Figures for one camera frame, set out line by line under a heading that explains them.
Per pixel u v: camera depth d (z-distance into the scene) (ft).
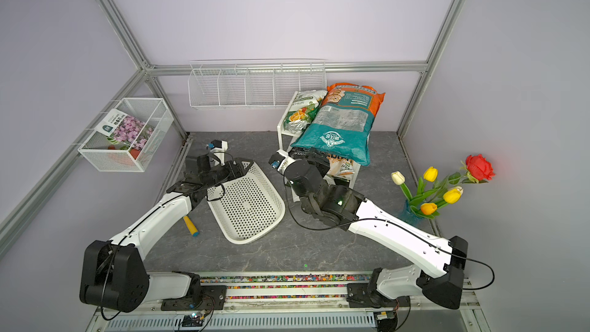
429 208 1.99
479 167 2.03
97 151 2.30
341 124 2.22
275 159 1.84
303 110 2.36
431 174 2.28
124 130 2.42
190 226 2.85
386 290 1.99
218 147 2.46
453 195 2.10
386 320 2.37
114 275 1.33
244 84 3.25
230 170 2.38
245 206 3.09
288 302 2.42
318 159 1.90
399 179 2.28
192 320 2.34
